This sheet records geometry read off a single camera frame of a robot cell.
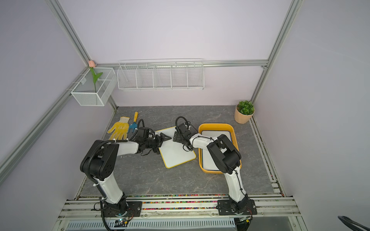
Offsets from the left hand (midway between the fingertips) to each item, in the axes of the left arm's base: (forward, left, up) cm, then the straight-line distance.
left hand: (170, 143), depth 92 cm
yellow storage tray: (+10, -32, 0) cm, 34 cm away
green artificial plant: (+20, -54, +8) cm, 59 cm away
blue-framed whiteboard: (-14, -23, -4) cm, 27 cm away
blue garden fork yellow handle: (+21, +28, -6) cm, 36 cm away
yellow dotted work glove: (+17, +38, -5) cm, 42 cm away
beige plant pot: (+16, -52, +1) cm, 54 cm away
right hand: (+7, -5, -4) cm, 9 cm away
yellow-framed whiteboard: (-4, -1, -6) cm, 7 cm away
